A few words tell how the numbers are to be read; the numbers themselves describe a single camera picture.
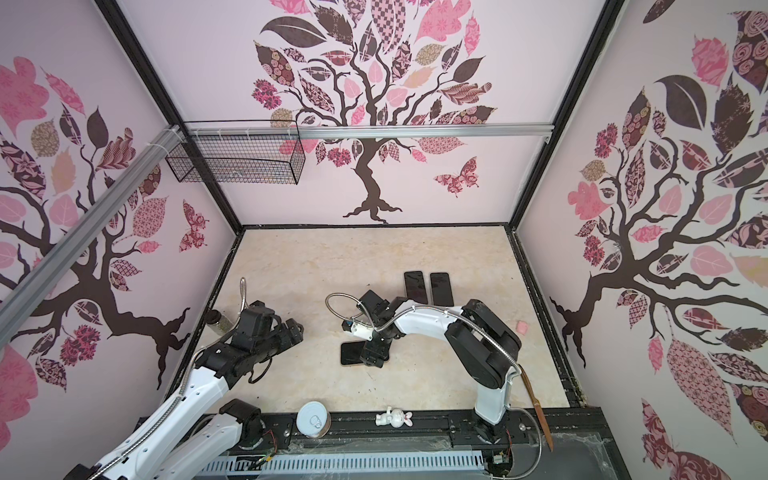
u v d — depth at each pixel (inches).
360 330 31.3
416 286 45.2
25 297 19.9
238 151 37.3
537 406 30.5
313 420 27.9
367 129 36.6
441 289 39.5
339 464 27.5
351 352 35.4
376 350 30.4
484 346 18.6
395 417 29.0
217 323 33.5
